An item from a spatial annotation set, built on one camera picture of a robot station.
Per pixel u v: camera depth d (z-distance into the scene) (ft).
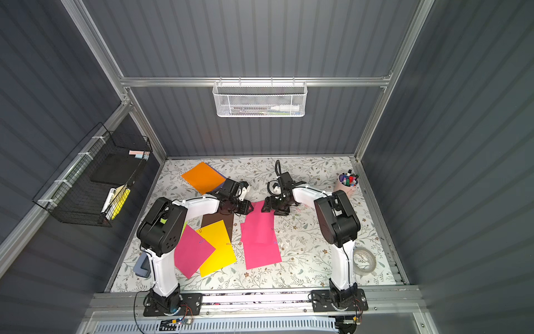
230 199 2.60
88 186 2.35
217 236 2.99
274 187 3.07
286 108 2.94
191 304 2.41
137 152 2.78
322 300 2.41
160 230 1.72
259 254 2.77
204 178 3.67
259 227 3.03
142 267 2.59
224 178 3.67
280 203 2.80
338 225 1.77
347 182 3.10
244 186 2.92
